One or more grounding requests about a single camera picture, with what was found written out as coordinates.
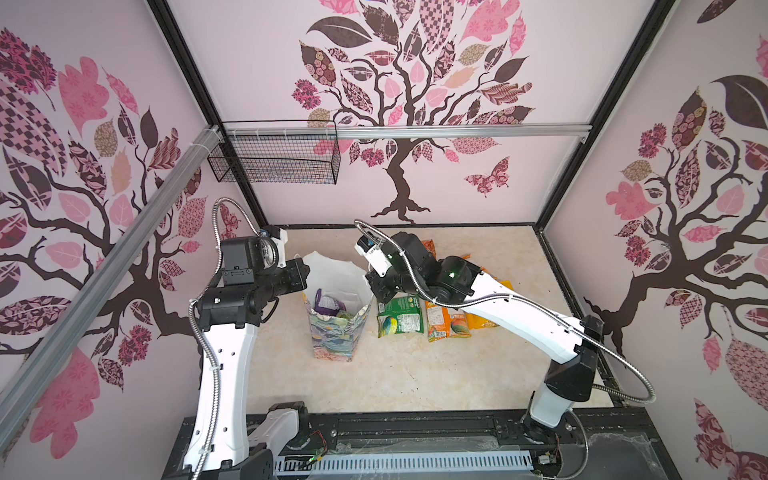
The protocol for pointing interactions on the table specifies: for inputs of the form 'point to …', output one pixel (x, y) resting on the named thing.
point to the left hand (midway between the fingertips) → (309, 274)
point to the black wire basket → (304, 152)
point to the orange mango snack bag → (441, 323)
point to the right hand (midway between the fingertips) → (368, 269)
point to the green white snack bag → (402, 314)
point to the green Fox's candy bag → (344, 314)
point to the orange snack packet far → (431, 247)
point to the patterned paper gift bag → (335, 338)
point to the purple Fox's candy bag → (328, 305)
